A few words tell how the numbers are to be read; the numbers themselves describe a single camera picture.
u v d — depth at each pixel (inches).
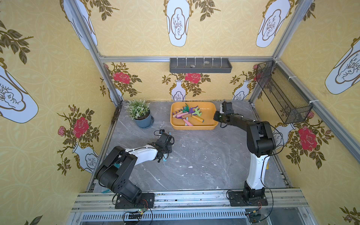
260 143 21.8
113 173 17.6
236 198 29.4
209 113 45.1
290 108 32.0
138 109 36.2
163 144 28.3
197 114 43.5
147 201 28.6
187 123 40.4
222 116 35.3
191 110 44.6
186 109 44.0
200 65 36.3
